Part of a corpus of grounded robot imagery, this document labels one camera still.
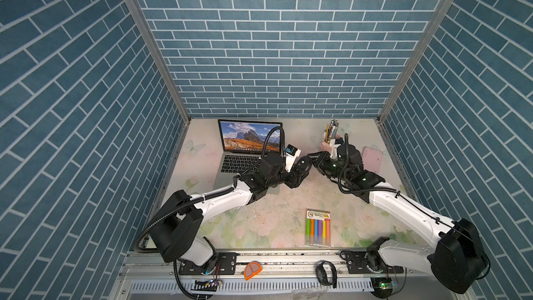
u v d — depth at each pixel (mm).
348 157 587
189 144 1089
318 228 812
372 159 1006
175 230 424
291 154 707
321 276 683
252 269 705
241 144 1003
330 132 964
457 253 398
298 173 722
